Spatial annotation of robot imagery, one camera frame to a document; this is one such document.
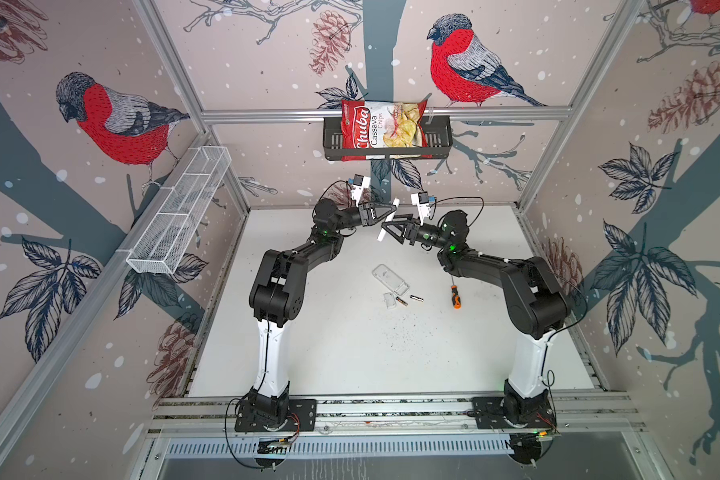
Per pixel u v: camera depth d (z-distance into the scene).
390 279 0.98
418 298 0.95
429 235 0.79
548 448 0.69
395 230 0.80
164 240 0.72
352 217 0.79
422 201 0.79
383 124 0.87
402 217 0.86
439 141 0.94
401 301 0.95
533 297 0.53
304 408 0.76
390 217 0.80
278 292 0.57
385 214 0.80
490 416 0.72
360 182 0.80
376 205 0.80
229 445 0.70
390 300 0.95
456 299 0.92
